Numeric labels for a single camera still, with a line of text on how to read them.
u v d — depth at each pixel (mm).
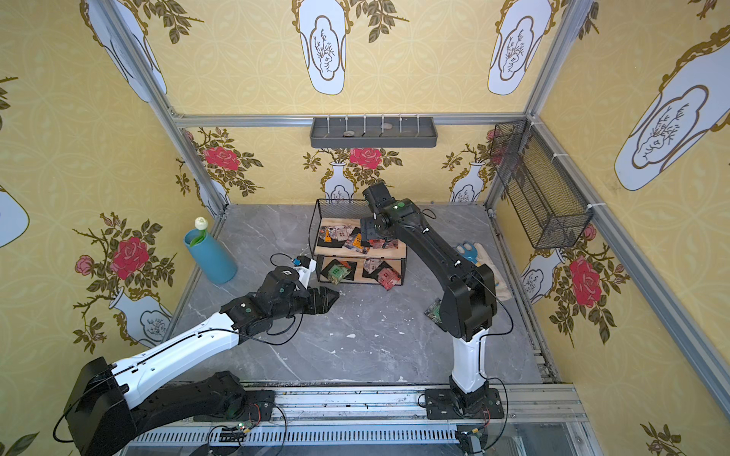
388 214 610
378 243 871
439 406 731
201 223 764
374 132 926
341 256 858
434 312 901
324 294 704
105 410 381
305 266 715
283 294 606
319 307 693
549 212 736
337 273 976
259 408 731
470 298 485
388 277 974
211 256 895
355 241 881
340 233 901
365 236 782
